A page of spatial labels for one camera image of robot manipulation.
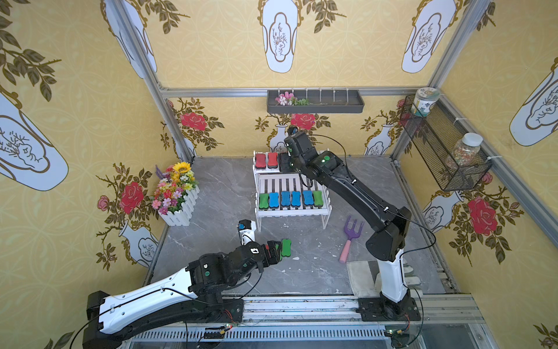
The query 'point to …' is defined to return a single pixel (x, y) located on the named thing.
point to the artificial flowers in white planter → (176, 193)
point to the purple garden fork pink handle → (351, 233)
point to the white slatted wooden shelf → (268, 179)
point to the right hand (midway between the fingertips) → (292, 153)
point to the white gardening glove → (365, 283)
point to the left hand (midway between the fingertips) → (265, 243)
